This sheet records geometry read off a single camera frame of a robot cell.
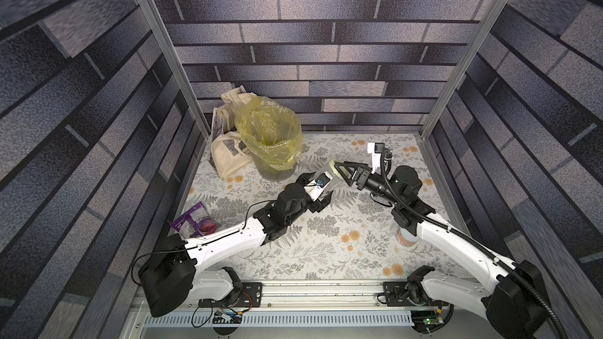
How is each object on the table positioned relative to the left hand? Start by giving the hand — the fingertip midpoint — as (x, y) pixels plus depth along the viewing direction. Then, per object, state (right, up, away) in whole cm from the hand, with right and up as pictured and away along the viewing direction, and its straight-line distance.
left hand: (323, 180), depth 76 cm
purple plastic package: (-47, -17, +10) cm, 51 cm away
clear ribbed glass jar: (+3, +1, -8) cm, 8 cm away
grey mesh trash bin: (-22, 0, +26) cm, 35 cm away
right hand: (+4, +5, -5) cm, 8 cm away
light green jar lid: (+2, +6, -6) cm, 9 cm away
